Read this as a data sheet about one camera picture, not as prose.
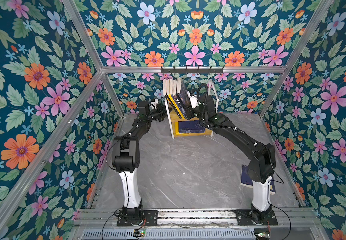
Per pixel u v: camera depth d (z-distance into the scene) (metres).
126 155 0.57
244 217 0.72
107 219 0.72
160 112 0.85
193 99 0.71
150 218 0.74
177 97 0.77
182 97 0.78
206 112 0.64
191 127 1.04
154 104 0.89
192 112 0.73
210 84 0.91
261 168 0.49
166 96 0.75
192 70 0.93
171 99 0.77
